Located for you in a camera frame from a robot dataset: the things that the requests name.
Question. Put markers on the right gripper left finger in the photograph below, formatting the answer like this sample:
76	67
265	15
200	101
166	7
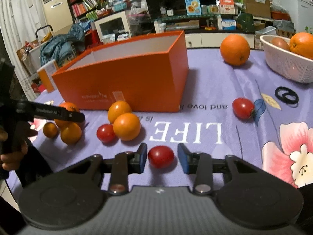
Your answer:
123	165

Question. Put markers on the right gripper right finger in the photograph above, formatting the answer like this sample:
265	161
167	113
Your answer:
198	163

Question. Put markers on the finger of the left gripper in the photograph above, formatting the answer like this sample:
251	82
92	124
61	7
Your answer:
53	112

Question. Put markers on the small kumquat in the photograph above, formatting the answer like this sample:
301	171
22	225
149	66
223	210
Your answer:
50	130

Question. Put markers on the big orange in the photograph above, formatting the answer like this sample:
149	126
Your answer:
68	106

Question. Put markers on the cherry tomato front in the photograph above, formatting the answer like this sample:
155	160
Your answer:
160	157

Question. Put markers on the cherry tomato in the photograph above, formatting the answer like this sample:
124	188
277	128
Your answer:
105	133
160	157
243	108

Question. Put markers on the person left hand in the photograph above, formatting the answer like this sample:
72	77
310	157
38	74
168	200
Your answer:
11	161

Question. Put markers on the cherry tomato beside kumquats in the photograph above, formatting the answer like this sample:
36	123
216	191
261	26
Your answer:
105	133

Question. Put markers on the orange white canister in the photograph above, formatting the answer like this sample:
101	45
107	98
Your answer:
45	74

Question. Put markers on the blue jacket on chair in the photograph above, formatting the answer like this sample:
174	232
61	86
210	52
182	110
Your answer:
60	47

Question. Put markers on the cherry tomato far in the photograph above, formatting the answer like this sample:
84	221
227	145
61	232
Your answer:
243	108

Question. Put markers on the purple floral tablecloth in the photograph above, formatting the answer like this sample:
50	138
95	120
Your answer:
277	137

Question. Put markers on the orange cardboard box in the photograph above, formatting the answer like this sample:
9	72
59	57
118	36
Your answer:
149	72

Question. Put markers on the white microwave oven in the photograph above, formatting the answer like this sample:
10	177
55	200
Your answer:
114	24

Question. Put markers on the large orange on table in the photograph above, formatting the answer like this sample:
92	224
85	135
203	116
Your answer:
235	50

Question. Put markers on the white fruit basket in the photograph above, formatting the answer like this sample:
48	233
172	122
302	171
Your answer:
288	64

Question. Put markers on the brown fruit in basket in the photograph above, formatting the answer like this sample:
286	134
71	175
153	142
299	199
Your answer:
281	43

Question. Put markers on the orange in basket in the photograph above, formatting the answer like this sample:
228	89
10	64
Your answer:
301	44

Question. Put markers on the blue snack box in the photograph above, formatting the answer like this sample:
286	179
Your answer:
193	7

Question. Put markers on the white freezer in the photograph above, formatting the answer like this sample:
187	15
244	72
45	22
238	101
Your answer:
300	12

